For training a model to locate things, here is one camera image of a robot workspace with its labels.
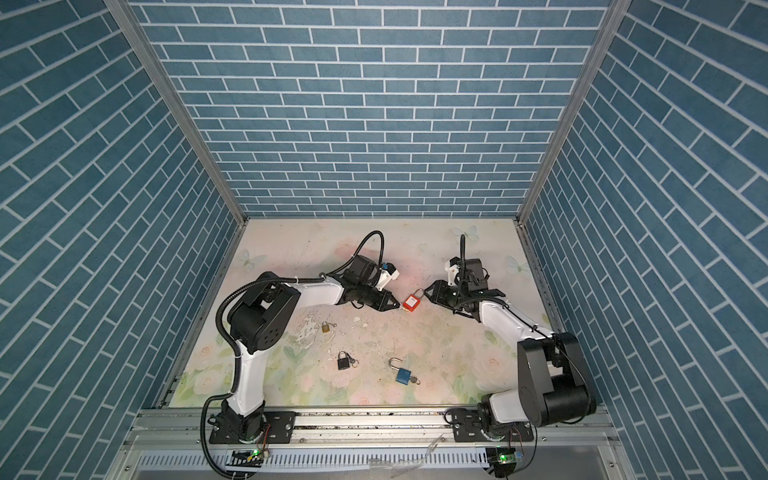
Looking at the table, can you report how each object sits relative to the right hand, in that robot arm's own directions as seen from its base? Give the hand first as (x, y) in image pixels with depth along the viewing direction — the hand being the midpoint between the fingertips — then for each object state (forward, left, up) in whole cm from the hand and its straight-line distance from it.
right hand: (428, 289), depth 90 cm
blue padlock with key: (-23, +6, -10) cm, 25 cm away
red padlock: (0, +5, -8) cm, 9 cm away
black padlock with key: (-20, +23, -8) cm, 31 cm away
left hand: (-2, +9, -7) cm, 12 cm away
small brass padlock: (-11, +31, -9) cm, 34 cm away
